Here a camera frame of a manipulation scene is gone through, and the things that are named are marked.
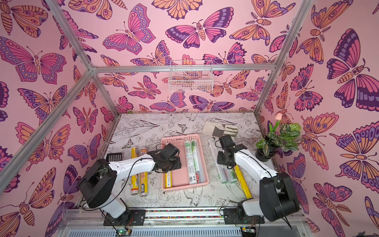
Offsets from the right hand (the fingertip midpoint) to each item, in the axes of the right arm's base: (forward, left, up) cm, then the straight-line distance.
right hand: (220, 160), depth 88 cm
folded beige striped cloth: (+28, -1, -5) cm, 28 cm away
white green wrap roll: (-9, +17, -1) cm, 19 cm away
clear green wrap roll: (-8, -3, -2) cm, 9 cm away
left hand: (-2, +24, -2) cm, 24 cm away
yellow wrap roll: (-10, +44, -1) cm, 45 cm away
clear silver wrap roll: (-10, +12, -2) cm, 16 cm away
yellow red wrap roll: (-11, +30, -2) cm, 32 cm away
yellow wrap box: (-12, -12, -2) cm, 17 cm away
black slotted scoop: (+3, +67, -3) cm, 67 cm away
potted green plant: (+4, -30, +20) cm, 36 cm away
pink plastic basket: (-9, +24, -4) cm, 26 cm away
